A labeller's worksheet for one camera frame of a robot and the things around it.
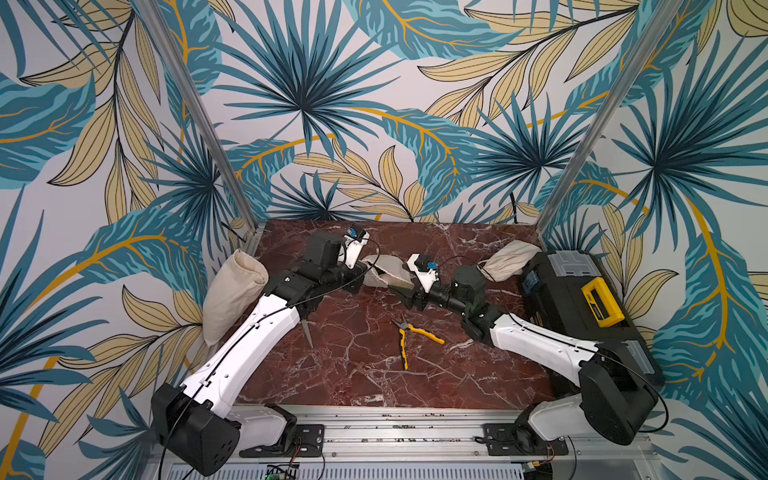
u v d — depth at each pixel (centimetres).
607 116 86
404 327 92
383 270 77
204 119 87
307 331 92
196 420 37
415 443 75
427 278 67
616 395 42
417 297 68
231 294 86
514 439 68
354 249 65
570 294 82
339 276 62
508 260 97
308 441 74
